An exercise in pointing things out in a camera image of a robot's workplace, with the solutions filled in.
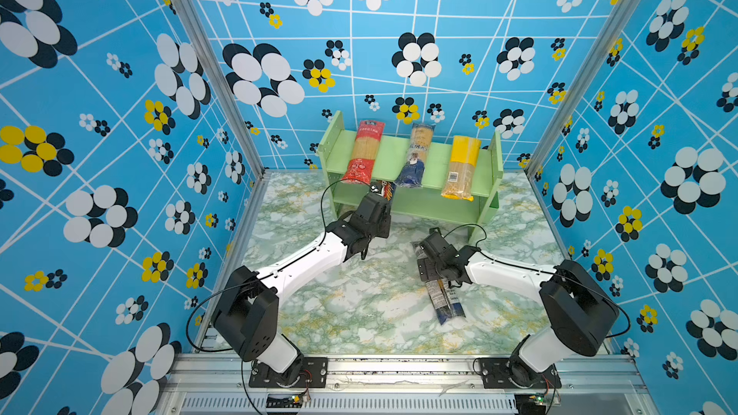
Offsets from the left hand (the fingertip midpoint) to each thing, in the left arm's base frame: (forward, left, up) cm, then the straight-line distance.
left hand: (385, 212), depth 85 cm
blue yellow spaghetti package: (+4, -7, +13) cm, 15 cm away
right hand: (-9, -17, -16) cm, 25 cm away
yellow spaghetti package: (+11, -23, +12) cm, 29 cm away
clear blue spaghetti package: (-20, -18, -16) cm, 31 cm away
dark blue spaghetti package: (+6, -1, +3) cm, 7 cm away
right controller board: (-45, -36, -19) cm, 61 cm away
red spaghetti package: (+14, +6, +12) cm, 19 cm away
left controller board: (-45, +26, -20) cm, 55 cm away
